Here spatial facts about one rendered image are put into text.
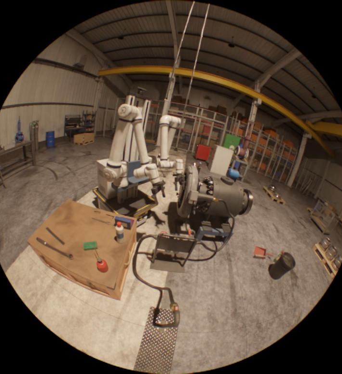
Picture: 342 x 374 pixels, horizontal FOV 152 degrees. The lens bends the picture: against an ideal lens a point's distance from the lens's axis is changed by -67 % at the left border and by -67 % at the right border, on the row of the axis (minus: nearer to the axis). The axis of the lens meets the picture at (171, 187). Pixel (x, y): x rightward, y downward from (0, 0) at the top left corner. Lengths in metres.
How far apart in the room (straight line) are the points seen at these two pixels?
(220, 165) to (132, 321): 5.54
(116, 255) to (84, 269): 0.30
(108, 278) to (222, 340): 1.27
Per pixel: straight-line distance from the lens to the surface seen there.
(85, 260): 1.15
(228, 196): 1.81
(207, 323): 1.57
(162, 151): 1.49
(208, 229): 1.89
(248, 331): 1.84
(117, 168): 1.25
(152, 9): 8.75
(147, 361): 1.48
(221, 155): 5.55
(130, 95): 1.57
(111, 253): 1.15
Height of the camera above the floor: 1.43
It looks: 26 degrees down
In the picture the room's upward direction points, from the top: 13 degrees clockwise
